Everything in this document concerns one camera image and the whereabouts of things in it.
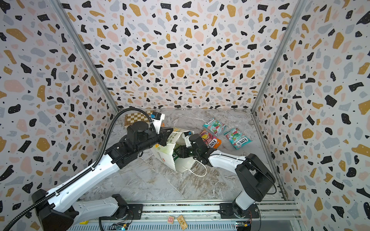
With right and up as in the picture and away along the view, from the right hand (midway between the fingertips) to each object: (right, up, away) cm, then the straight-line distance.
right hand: (175, 148), depth 84 cm
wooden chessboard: (-38, +18, +29) cm, 51 cm away
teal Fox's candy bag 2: (+41, +4, +16) cm, 45 cm away
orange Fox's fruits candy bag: (+23, +2, +16) cm, 28 cm away
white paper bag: (+3, +7, -11) cm, 13 cm away
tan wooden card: (+5, -34, -14) cm, 37 cm away
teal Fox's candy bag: (+27, +12, +24) cm, 38 cm away
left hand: (+1, +13, -16) cm, 21 cm away
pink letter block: (-1, -33, -13) cm, 36 cm away
